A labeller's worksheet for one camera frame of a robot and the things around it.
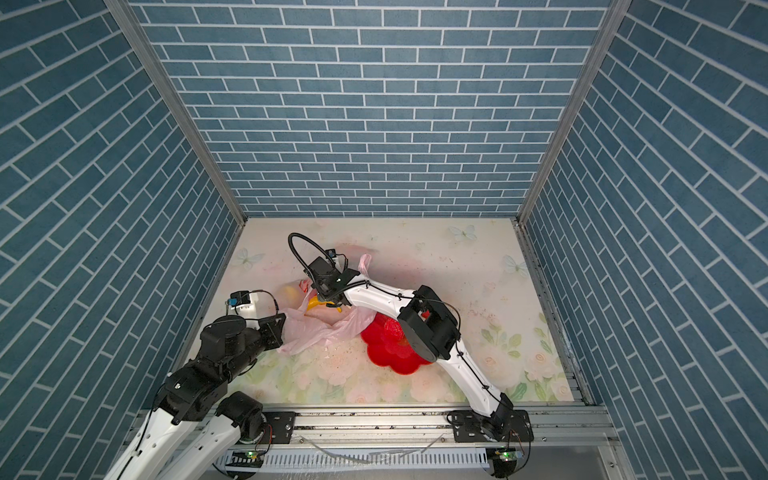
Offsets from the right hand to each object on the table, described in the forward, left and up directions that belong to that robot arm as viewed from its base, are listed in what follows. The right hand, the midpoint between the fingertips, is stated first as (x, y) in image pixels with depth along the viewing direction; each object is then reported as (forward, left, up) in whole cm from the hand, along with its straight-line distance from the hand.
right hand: (328, 283), depth 95 cm
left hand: (-19, +3, +13) cm, 23 cm away
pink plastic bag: (-16, -3, +3) cm, 17 cm away
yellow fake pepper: (-9, +2, +3) cm, 9 cm away
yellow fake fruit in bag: (-5, +11, 0) cm, 12 cm away
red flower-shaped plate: (-17, -21, -5) cm, 28 cm away
